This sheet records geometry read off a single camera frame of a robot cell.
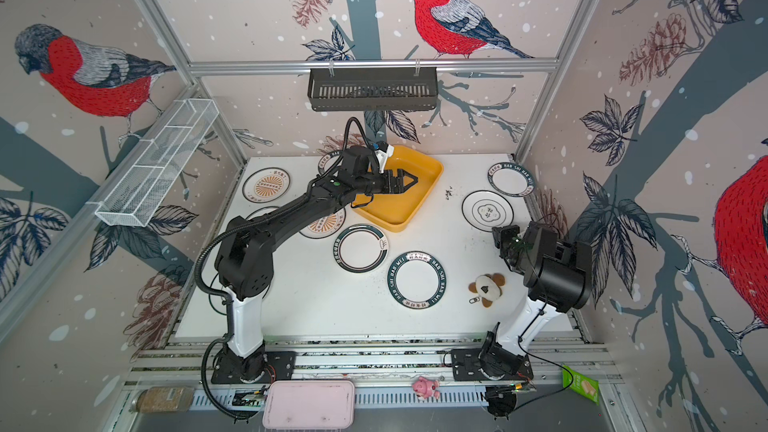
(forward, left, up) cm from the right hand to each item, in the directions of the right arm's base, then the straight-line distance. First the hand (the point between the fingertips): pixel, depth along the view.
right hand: (494, 227), depth 97 cm
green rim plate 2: (+31, +63, 0) cm, 70 cm away
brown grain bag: (-51, +83, +4) cm, 97 cm away
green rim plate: (+25, -12, -4) cm, 28 cm away
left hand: (+1, +28, +22) cm, 36 cm away
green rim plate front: (-18, +26, -2) cm, 32 cm away
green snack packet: (-43, -15, -3) cm, 45 cm away
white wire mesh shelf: (-13, +95, +31) cm, 101 cm away
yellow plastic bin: (+4, +32, +2) cm, 33 cm away
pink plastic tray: (-50, +50, 0) cm, 71 cm away
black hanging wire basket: (+41, +42, +27) cm, 65 cm away
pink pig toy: (-45, +24, 0) cm, 51 cm away
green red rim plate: (-8, +44, -2) cm, 45 cm away
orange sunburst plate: (+17, +85, 0) cm, 87 cm away
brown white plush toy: (-20, +5, 0) cm, 21 cm away
